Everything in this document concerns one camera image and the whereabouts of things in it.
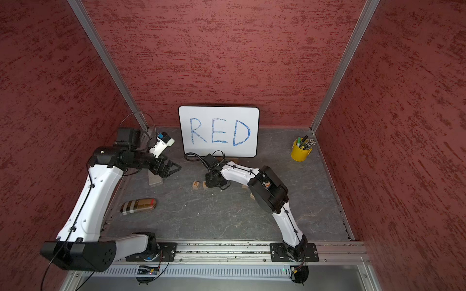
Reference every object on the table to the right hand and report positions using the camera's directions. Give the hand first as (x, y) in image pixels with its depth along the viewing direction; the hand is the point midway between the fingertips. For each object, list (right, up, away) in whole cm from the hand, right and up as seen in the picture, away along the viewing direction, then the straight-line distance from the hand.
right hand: (212, 187), depth 94 cm
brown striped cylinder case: (-33, -6, -10) cm, 36 cm away
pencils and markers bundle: (+53, +23, +9) cm, 58 cm away
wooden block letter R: (-8, +1, -2) cm, 9 cm away
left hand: (-14, +14, -22) cm, 30 cm away
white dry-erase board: (+12, +30, 0) cm, 32 cm away
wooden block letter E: (-4, +2, -2) cm, 4 cm away
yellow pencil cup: (+49, +17, +8) cm, 52 cm away
